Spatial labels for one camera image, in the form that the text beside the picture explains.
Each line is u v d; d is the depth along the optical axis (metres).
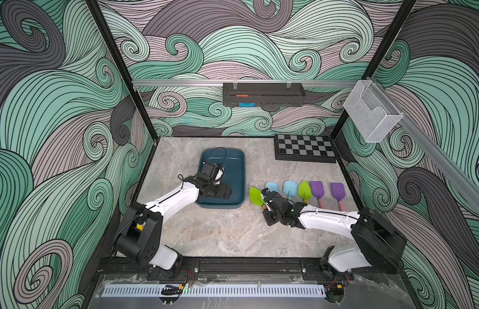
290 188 0.96
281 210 0.67
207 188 0.71
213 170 0.70
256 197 0.94
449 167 0.56
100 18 0.73
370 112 0.78
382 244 0.42
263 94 0.96
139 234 0.43
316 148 1.10
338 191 0.96
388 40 0.79
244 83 0.91
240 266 0.76
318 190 0.95
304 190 0.96
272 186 0.98
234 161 1.07
